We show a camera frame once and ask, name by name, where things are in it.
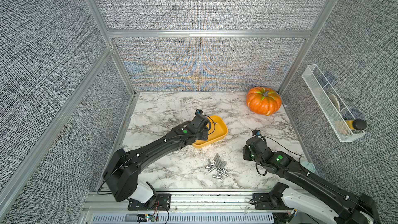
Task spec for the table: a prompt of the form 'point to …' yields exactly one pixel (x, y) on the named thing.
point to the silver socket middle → (221, 164)
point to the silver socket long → (216, 157)
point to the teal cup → (309, 166)
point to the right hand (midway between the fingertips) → (244, 145)
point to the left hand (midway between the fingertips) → (208, 129)
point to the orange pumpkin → (263, 100)
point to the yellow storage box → (217, 129)
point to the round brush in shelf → (335, 100)
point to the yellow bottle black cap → (357, 124)
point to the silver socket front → (217, 176)
